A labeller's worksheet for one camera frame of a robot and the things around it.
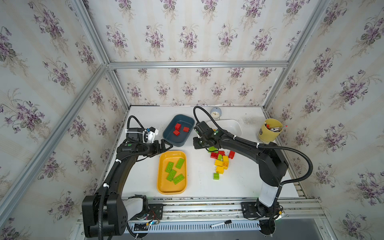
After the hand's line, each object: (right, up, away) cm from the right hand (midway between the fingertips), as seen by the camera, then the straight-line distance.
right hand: (194, 144), depth 87 cm
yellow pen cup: (+46, +8, +2) cm, 47 cm away
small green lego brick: (+13, -18, -3) cm, 22 cm away
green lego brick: (-15, -13, +1) cm, 20 cm away
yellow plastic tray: (-16, -22, -5) cm, 28 cm away
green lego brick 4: (-9, -19, -4) cm, 22 cm away
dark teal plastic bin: (-6, +14, +20) cm, 26 cm away
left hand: (-15, 0, -8) cm, 17 cm away
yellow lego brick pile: (+15, -15, -1) cm, 21 cm away
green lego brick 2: (-9, -12, +3) cm, 15 cm away
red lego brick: (-12, +6, +17) cm, 22 cm away
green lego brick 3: (-13, -17, -3) cm, 22 cm away
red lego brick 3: (-11, +10, +17) cm, 23 cm away
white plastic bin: (+28, +10, +16) cm, 34 cm away
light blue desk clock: (+16, +20, +20) cm, 33 cm away
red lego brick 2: (-6, +8, +17) cm, 20 cm away
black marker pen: (+15, -35, -17) cm, 41 cm away
